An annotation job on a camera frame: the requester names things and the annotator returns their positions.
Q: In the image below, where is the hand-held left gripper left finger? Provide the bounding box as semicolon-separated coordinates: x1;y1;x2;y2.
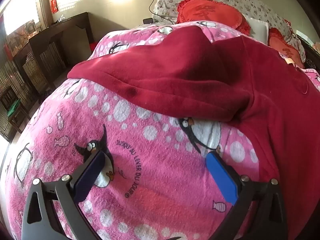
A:
21;151;107;240

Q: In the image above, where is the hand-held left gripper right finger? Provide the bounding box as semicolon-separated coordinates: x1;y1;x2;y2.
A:
205;151;292;240

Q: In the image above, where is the dark red fleece garment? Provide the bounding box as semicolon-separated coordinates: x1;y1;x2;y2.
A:
67;26;320;240

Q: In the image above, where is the pink penguin print blanket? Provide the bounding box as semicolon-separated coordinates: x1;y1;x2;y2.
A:
4;21;320;240

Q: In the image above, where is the wooden chair green seat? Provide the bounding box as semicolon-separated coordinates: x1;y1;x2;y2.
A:
0;85;32;134

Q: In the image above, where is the dark wooden cabinet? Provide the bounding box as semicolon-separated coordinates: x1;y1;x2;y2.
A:
12;12;92;90

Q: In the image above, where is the small red heart pillow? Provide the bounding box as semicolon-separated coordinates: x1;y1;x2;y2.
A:
267;27;300;63

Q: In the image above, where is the white pillow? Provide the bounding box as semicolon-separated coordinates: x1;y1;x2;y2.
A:
246;17;270;44

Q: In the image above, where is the dark carved wooden headboard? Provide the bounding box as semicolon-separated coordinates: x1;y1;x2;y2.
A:
296;34;320;71

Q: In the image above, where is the large red heart pillow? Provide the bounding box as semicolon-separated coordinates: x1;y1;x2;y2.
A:
176;0;252;36

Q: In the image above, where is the window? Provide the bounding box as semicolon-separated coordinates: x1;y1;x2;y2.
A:
2;0;42;36

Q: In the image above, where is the floral pillow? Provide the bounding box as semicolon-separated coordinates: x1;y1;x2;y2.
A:
186;0;307;63
152;0;188;25

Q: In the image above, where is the black cable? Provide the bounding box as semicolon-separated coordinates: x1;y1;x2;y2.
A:
149;0;189;25

